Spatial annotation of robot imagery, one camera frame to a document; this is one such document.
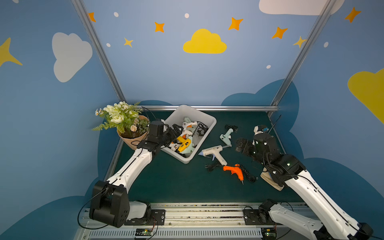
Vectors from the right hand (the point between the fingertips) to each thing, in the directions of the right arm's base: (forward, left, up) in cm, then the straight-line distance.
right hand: (245, 141), depth 73 cm
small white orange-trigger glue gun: (+21, +32, -23) cm, 45 cm away
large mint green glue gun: (+33, +33, -23) cm, 52 cm away
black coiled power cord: (-3, +16, -25) cm, 30 cm away
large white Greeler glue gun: (+7, +13, -24) cm, 28 cm away
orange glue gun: (-3, -1, -26) cm, 26 cm away
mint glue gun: (+20, +3, -25) cm, 32 cm away
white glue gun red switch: (+8, +39, -21) cm, 45 cm away
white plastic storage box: (+27, +25, -22) cm, 43 cm away
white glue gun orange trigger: (+27, +34, -21) cm, 48 cm away
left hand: (+9, +35, -4) cm, 36 cm away
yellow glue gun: (+9, +32, -19) cm, 38 cm away
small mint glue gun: (+7, +29, -22) cm, 37 cm away
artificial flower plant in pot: (+12, +64, -6) cm, 65 cm away
